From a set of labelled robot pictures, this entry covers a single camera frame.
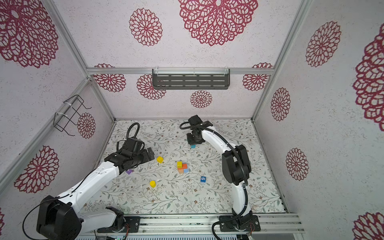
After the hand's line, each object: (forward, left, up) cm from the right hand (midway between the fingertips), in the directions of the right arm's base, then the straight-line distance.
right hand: (191, 139), depth 94 cm
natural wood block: (-16, +6, -11) cm, 21 cm away
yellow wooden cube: (-10, +20, -8) cm, 24 cm away
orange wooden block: (-14, +4, -9) cm, 17 cm away
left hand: (-15, +24, +1) cm, 29 cm away
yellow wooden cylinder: (-26, +21, -9) cm, 35 cm away
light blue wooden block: (-16, +3, -11) cm, 20 cm away
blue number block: (-21, -8, -10) cm, 25 cm away
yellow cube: (-13, +7, -9) cm, 17 cm away
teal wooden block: (0, -1, -8) cm, 8 cm away
